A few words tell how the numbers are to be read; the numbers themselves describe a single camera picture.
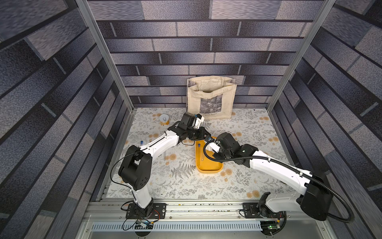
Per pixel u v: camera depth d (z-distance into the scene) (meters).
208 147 0.70
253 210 0.73
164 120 1.06
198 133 0.76
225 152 0.66
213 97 0.94
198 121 0.80
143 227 0.72
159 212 0.73
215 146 0.69
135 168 0.47
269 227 0.70
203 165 0.90
